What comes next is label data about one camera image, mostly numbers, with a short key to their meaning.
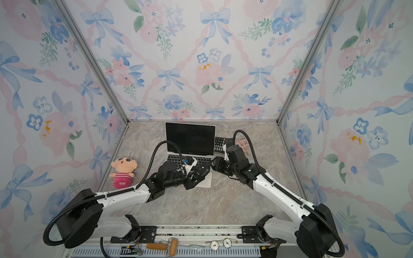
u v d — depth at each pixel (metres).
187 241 0.73
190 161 0.69
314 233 0.39
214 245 0.72
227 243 0.72
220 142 1.06
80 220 0.42
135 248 0.71
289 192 0.46
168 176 0.64
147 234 0.74
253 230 0.75
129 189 0.54
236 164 0.60
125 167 0.90
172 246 0.70
